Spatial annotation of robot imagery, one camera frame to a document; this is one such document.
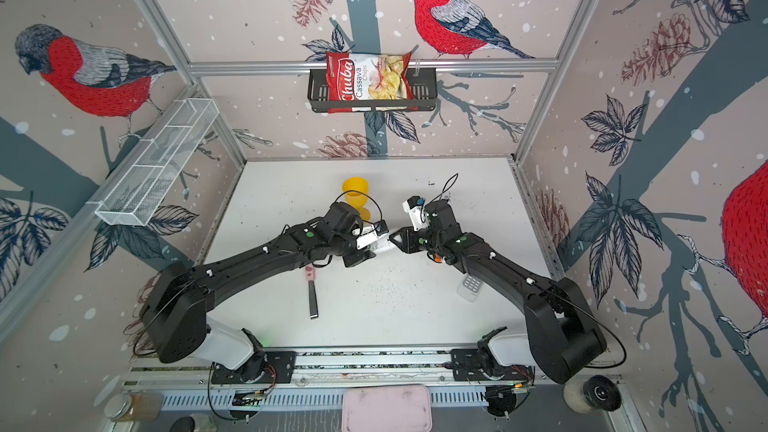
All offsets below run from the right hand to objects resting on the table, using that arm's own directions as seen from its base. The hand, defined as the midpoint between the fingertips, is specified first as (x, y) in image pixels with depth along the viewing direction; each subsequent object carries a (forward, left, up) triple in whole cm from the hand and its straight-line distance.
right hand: (391, 242), depth 83 cm
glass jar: (-40, +53, -2) cm, 66 cm away
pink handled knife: (-7, +24, -10) cm, 27 cm away
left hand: (-1, +6, +1) cm, 6 cm away
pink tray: (-37, -1, -9) cm, 38 cm away
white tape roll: (-33, -45, -3) cm, 56 cm away
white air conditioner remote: (-2, +2, +1) cm, 3 cm away
